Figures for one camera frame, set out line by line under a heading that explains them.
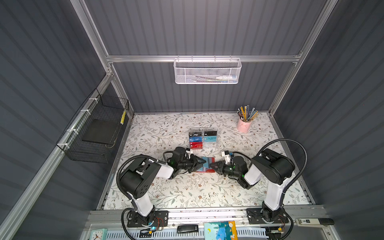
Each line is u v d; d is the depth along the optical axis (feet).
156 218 2.38
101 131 2.45
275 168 1.66
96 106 2.53
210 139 3.25
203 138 3.25
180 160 2.44
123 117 2.72
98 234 2.24
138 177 1.58
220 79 2.98
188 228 2.23
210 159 3.07
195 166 2.65
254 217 2.41
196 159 2.75
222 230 2.28
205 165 2.86
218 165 2.75
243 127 3.42
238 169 2.48
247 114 3.45
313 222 2.26
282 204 2.00
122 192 1.56
